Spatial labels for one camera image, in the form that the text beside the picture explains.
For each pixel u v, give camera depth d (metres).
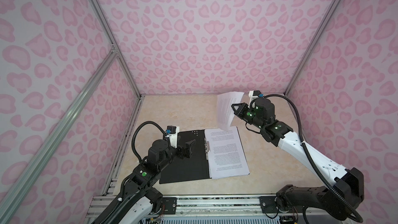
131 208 0.57
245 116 0.66
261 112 0.56
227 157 0.88
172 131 0.62
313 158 0.44
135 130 1.03
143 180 0.51
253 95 0.69
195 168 0.84
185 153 0.65
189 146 0.64
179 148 0.64
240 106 0.68
